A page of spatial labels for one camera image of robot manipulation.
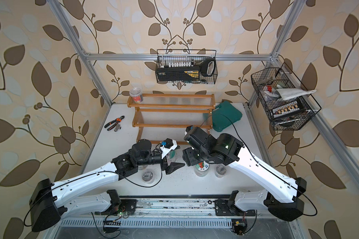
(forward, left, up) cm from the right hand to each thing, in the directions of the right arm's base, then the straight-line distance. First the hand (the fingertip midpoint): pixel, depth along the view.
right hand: (189, 155), depth 65 cm
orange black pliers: (+41, +51, -24) cm, 70 cm away
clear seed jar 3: (0, -17, -20) cm, 27 cm away
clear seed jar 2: (+32, +27, +9) cm, 43 cm away
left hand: (0, +4, -2) cm, 4 cm away
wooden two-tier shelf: (+36, -3, -10) cm, 37 cm away
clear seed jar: (-2, +22, -20) cm, 30 cm away
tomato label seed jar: (0, -7, -18) cm, 19 cm away
